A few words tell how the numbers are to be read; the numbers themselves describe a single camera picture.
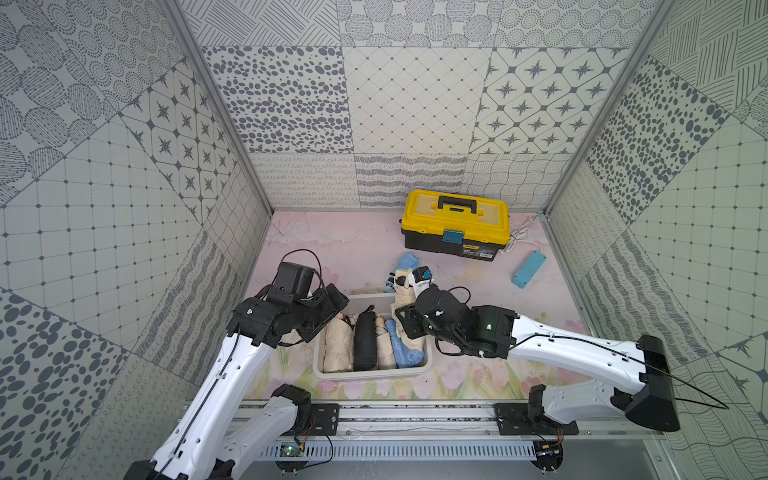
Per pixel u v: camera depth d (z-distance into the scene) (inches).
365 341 31.7
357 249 42.7
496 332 19.1
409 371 28.1
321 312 24.6
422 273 24.6
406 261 40.1
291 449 28.2
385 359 31.0
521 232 43.6
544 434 27.6
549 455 28.2
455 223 37.4
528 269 39.8
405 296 26.1
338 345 30.2
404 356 30.2
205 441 14.9
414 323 24.6
